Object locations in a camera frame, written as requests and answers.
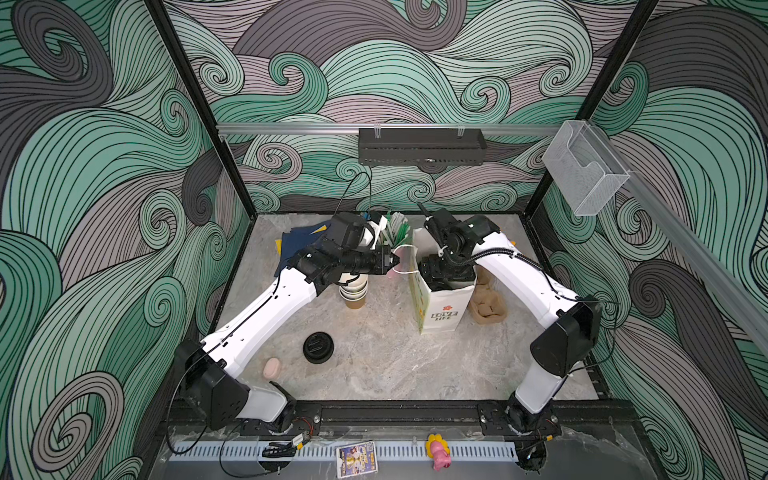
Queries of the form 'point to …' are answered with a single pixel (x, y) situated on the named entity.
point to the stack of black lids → (318, 347)
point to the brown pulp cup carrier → (488, 305)
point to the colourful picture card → (356, 459)
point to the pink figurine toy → (437, 449)
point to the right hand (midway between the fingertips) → (440, 278)
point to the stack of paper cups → (355, 292)
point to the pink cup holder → (395, 272)
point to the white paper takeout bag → (439, 310)
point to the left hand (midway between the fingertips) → (401, 259)
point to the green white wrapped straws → (397, 229)
